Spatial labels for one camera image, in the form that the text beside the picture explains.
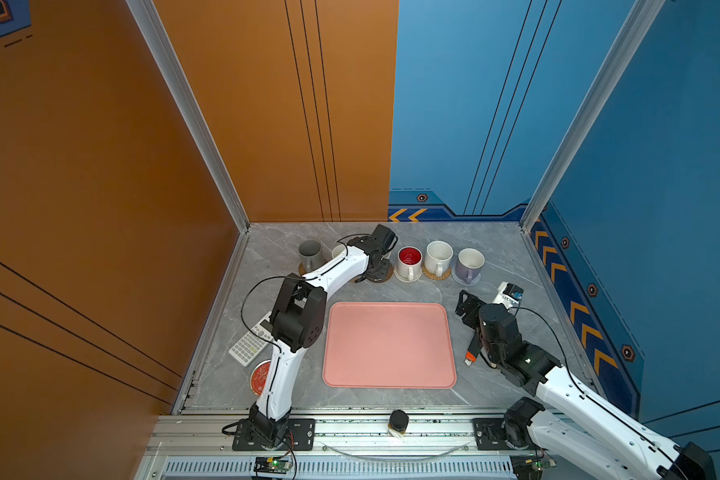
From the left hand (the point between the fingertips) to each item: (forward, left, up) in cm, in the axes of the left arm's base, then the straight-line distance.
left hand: (376, 267), depth 99 cm
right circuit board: (-53, -36, -8) cm, 65 cm away
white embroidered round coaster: (-3, -10, -4) cm, 11 cm away
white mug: (+7, -22, -3) cm, 23 cm away
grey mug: (+1, +21, +4) cm, 22 cm away
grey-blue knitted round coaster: (-2, -30, -5) cm, 30 cm away
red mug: (-1, -11, +1) cm, 11 cm away
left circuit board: (-53, +25, -9) cm, 60 cm away
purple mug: (+4, -33, -3) cm, 33 cm away
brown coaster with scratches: (-8, 0, +9) cm, 12 cm away
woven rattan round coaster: (-1, -20, -4) cm, 20 cm away
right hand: (-18, -24, +10) cm, 32 cm away
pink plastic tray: (-24, -4, -7) cm, 25 cm away
